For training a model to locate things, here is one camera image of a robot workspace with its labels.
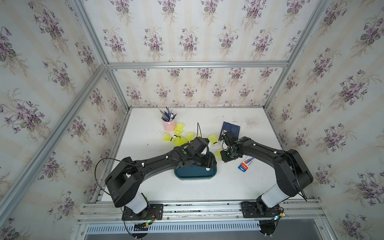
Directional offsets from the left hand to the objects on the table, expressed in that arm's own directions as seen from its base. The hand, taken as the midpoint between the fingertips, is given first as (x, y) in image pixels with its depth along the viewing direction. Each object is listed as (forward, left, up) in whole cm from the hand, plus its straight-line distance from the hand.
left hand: (216, 164), depth 78 cm
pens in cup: (+36, +29, -1) cm, 47 cm away
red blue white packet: (+3, -19, -10) cm, 22 cm away
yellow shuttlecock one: (+29, +21, -7) cm, 36 cm away
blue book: (+34, -16, -11) cm, 39 cm away
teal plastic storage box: (0, +12, -11) cm, 16 cm away
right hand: (+9, -10, -9) cm, 16 cm away
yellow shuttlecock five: (+23, +30, -8) cm, 38 cm away
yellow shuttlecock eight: (+7, -2, -1) cm, 7 cm away
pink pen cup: (+30, +28, -6) cm, 42 cm away
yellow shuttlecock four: (+22, -2, -7) cm, 23 cm away
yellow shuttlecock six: (+2, +3, -10) cm, 10 cm away
